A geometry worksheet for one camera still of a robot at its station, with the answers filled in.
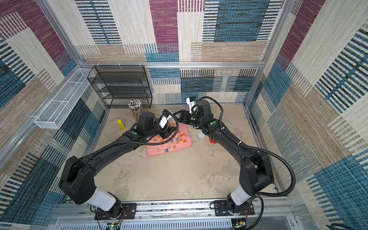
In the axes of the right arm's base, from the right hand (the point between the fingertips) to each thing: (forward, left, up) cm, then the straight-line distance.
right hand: (178, 117), depth 80 cm
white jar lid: (+5, -14, -25) cm, 29 cm away
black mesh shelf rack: (+37, +47, -5) cm, 60 cm away
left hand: (-2, +3, -4) cm, 6 cm away
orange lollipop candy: (0, -3, -25) cm, 25 cm away
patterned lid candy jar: (-3, +4, -1) cm, 5 cm away
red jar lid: (-1, -21, -23) cm, 31 cm away
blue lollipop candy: (-7, +9, -24) cm, 27 cm away
